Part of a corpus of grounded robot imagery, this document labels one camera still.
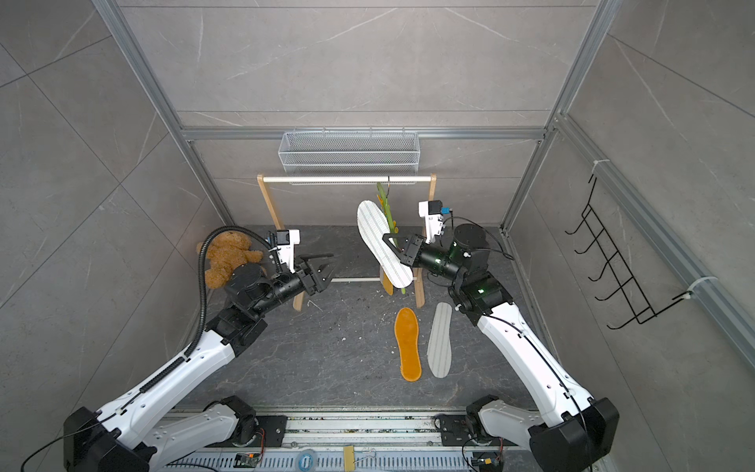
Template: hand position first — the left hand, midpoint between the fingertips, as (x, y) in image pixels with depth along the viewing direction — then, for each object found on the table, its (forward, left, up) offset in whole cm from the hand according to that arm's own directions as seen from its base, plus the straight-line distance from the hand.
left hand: (340, 256), depth 64 cm
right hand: (+2, -10, +3) cm, 11 cm away
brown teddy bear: (+26, +45, -28) cm, 59 cm away
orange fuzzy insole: (-1, -17, -37) cm, 40 cm away
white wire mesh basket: (+48, 0, -4) cm, 48 cm away
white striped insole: (-9, -26, -38) cm, 47 cm away
